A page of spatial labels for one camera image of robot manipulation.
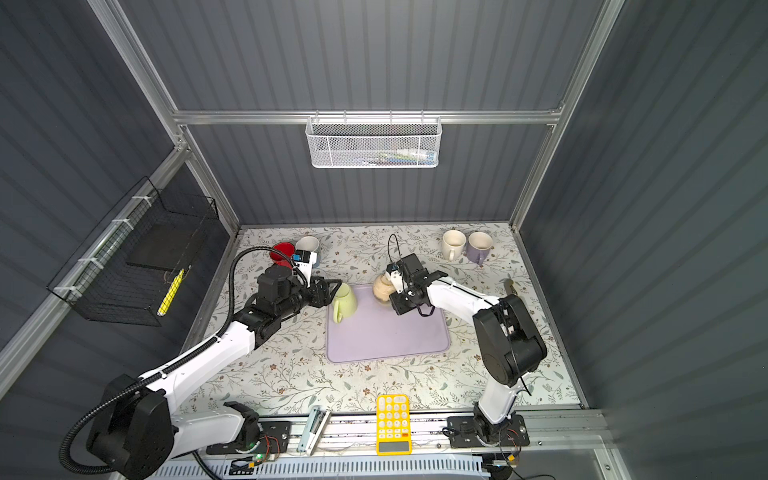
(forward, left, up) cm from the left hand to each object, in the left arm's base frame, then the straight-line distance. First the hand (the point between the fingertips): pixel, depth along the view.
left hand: (332, 279), depth 82 cm
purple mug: (+21, -50, -13) cm, 56 cm away
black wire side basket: (-1, +48, +9) cm, 49 cm away
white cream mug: (+22, -41, -11) cm, 48 cm away
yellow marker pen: (-9, +35, +9) cm, 37 cm away
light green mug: (-2, -2, -10) cm, 11 cm away
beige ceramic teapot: (+2, -14, -7) cm, 16 cm away
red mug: (+27, +21, -17) cm, 38 cm away
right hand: (-1, -20, -14) cm, 24 cm away
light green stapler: (-33, +5, -17) cm, 38 cm away
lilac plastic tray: (-7, -12, -20) cm, 24 cm away
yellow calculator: (-34, -15, -17) cm, 41 cm away
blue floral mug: (+24, +11, -11) cm, 28 cm away
